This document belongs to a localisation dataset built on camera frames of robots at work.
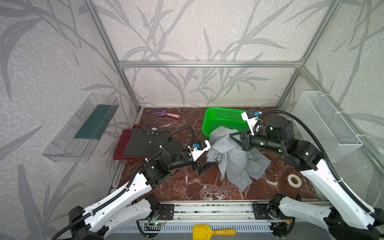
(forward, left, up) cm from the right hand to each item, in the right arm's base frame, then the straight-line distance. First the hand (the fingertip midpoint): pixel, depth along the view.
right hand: (230, 131), depth 61 cm
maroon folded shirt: (+13, +64, -34) cm, 74 cm away
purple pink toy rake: (+45, +43, -38) cm, 73 cm away
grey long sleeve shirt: (-8, -5, -16) cm, 19 cm away
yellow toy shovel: (-32, +11, -34) cm, 48 cm away
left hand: (-4, +7, -8) cm, 11 cm away
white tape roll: (-11, -38, -36) cm, 54 cm away
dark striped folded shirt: (+14, +48, -31) cm, 59 cm away
